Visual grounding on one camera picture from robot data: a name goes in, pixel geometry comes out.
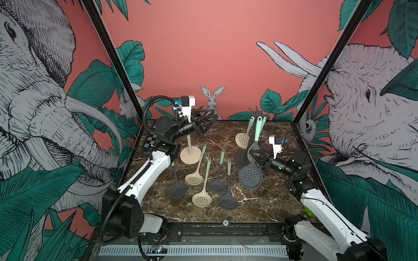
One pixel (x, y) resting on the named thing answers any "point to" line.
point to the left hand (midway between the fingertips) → (217, 114)
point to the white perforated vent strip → (197, 250)
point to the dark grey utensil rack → (241, 159)
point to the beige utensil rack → (190, 155)
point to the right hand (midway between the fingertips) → (250, 151)
